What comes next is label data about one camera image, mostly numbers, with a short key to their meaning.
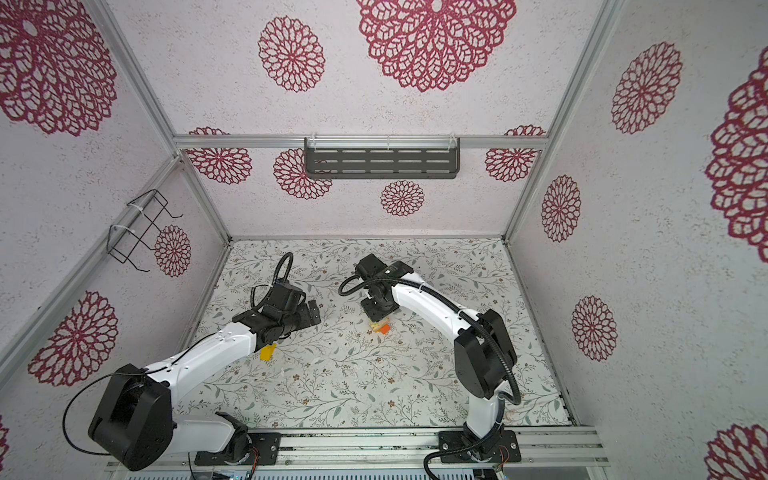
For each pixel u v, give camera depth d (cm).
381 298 60
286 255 71
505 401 50
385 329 92
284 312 67
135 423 41
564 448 76
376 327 89
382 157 95
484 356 47
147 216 80
